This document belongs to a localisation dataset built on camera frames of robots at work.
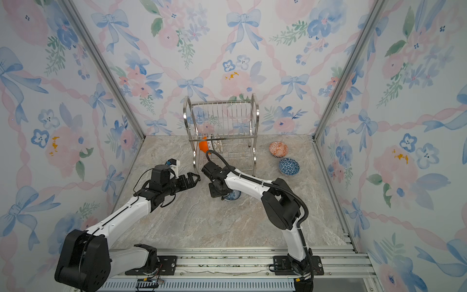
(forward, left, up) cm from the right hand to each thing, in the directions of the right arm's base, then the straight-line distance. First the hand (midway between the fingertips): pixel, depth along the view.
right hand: (216, 191), depth 91 cm
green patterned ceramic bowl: (+23, +5, +9) cm, 25 cm away
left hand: (+3, +10, +9) cm, 14 cm away
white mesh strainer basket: (+24, +1, +8) cm, 25 cm away
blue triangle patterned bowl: (+18, -40, -3) cm, 43 cm away
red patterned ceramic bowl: (+32, -36, -4) cm, 48 cm away
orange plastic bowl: (+24, +9, +8) cm, 27 cm away
